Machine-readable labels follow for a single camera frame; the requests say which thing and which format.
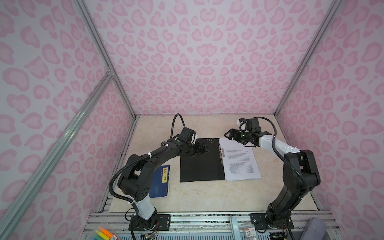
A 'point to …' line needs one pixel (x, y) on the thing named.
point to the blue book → (160, 182)
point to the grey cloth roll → (315, 229)
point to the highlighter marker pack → (102, 234)
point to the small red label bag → (248, 229)
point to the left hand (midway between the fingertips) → (205, 149)
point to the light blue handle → (235, 228)
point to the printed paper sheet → (240, 162)
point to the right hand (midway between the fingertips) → (231, 134)
